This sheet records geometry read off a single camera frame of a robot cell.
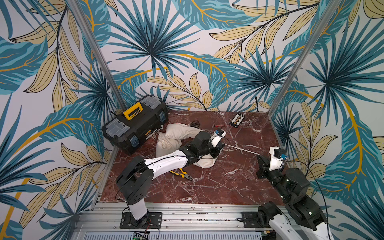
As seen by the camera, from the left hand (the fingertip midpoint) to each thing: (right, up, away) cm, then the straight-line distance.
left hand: (219, 145), depth 82 cm
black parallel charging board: (+19, +15, +32) cm, 40 cm away
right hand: (+12, -3, -16) cm, 21 cm away
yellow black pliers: (-20, -18, +6) cm, 28 cm away
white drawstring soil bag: (-23, +7, +14) cm, 28 cm away
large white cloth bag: (-7, -10, +3) cm, 12 cm away
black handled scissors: (-13, +12, +32) cm, 36 cm away
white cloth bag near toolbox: (-32, -1, +8) cm, 33 cm away
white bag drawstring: (+17, -5, +18) cm, 25 cm away
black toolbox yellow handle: (-48, +11, +9) cm, 50 cm away
